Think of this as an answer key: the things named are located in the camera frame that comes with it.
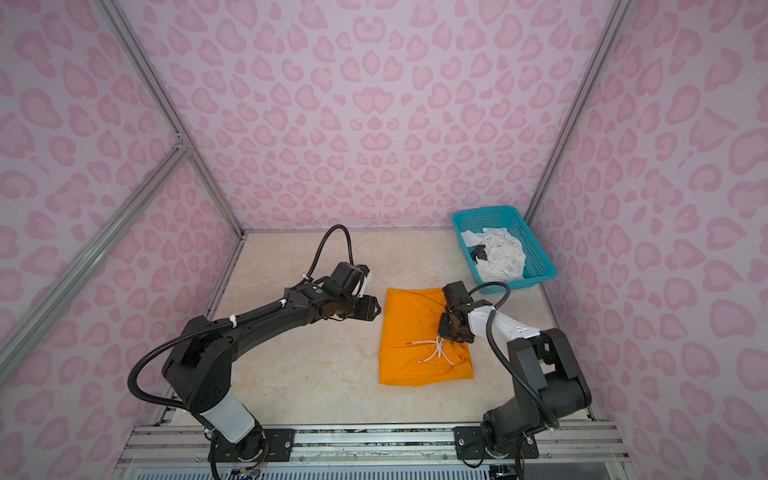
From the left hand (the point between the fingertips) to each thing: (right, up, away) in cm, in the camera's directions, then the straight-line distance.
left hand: (376, 304), depth 86 cm
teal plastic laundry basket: (+34, +27, +28) cm, 52 cm away
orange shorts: (+10, -13, -1) cm, 17 cm away
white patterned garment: (+44, +14, +20) cm, 51 cm away
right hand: (+21, -9, +5) cm, 24 cm away
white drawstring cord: (+18, -12, 0) cm, 21 cm away
